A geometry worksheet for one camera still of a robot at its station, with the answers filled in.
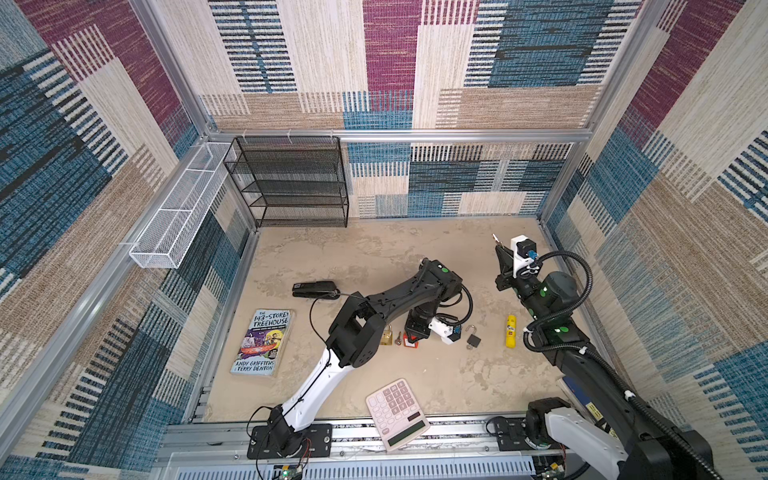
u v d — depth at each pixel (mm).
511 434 738
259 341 875
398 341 892
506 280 686
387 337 889
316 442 739
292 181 1108
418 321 792
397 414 759
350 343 575
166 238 912
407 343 869
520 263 635
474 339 893
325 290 966
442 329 797
